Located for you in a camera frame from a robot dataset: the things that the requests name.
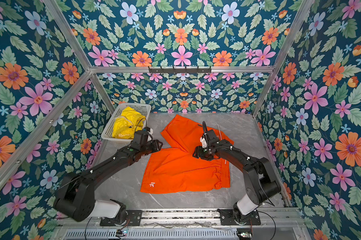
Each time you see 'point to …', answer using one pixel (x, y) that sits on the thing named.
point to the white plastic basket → (143, 109)
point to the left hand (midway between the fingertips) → (163, 140)
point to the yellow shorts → (125, 125)
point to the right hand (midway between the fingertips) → (196, 154)
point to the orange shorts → (175, 169)
